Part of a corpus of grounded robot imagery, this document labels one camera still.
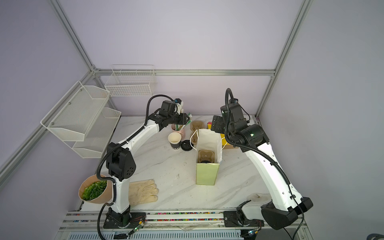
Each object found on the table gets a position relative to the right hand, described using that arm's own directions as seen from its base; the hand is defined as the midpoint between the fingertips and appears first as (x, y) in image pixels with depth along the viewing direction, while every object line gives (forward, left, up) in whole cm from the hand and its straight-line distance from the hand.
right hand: (219, 120), depth 67 cm
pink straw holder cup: (+20, +24, -29) cm, 42 cm away
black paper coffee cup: (+11, +26, -29) cm, 41 cm away
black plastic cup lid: (+11, +19, -37) cm, 43 cm away
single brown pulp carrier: (+3, +5, -36) cm, 37 cm away
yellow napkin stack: (-1, -3, -10) cm, 11 cm away
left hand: (+17, +18, -15) cm, 28 cm away
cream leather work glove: (-21, +41, -36) cm, 58 cm away
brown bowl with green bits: (-24, +61, -24) cm, 70 cm away
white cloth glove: (-22, -22, -37) cm, 49 cm away
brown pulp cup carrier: (+27, +13, -34) cm, 45 cm away
